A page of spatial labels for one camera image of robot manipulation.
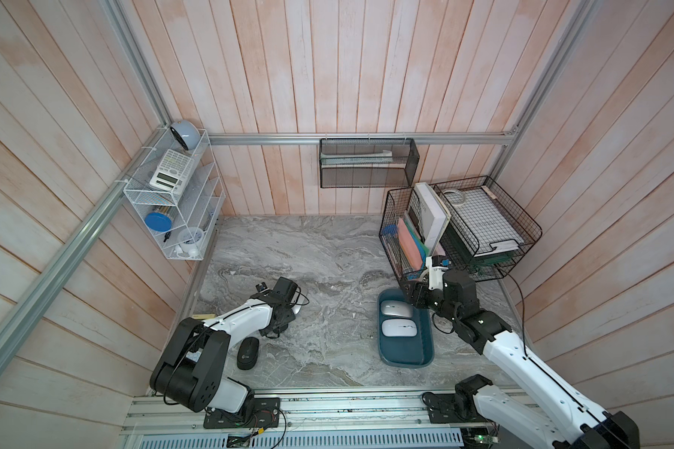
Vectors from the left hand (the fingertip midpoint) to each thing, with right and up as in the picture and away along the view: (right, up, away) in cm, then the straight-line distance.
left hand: (278, 321), depth 91 cm
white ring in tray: (+63, +45, +10) cm, 78 cm away
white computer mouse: (+39, -1, -4) cm, 39 cm away
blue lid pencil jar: (-31, +32, -15) cm, 47 cm away
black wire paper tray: (+62, +23, +5) cm, 67 cm away
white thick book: (+51, +35, -5) cm, 62 cm away
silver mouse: (+39, +4, -1) cm, 40 cm away
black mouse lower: (-8, -8, -8) cm, 14 cm away
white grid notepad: (+69, +31, -3) cm, 76 cm away
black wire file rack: (+47, +31, +9) cm, 57 cm away
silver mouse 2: (+6, +4, +2) cm, 7 cm away
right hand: (+40, +15, -10) cm, 44 cm away
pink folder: (+47, +25, +11) cm, 54 cm away
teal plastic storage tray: (+35, -6, -6) cm, 36 cm away
